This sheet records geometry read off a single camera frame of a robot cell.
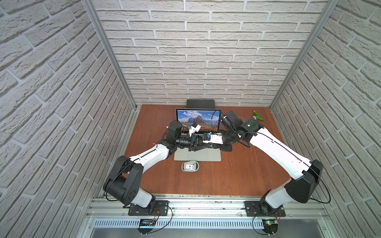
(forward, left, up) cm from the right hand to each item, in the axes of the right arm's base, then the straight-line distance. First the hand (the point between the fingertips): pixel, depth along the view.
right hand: (217, 142), depth 75 cm
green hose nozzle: (+31, -37, -18) cm, 52 cm away
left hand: (-2, +5, +2) cm, 5 cm away
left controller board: (-32, +38, -22) cm, 54 cm away
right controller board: (-36, -23, -21) cm, 47 cm away
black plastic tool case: (+46, +5, -16) cm, 49 cm away
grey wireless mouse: (-5, +15, -17) cm, 23 cm away
